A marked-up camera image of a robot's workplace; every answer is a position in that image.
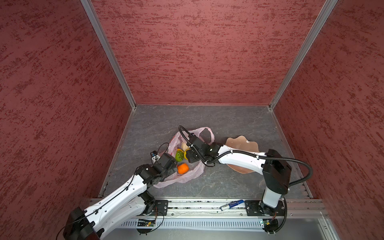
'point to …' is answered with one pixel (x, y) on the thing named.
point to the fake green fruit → (179, 155)
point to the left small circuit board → (145, 223)
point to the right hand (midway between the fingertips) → (190, 157)
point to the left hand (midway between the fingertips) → (168, 172)
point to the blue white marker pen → (231, 204)
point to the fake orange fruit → (183, 168)
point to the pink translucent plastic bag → (195, 169)
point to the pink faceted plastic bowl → (242, 142)
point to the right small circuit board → (270, 225)
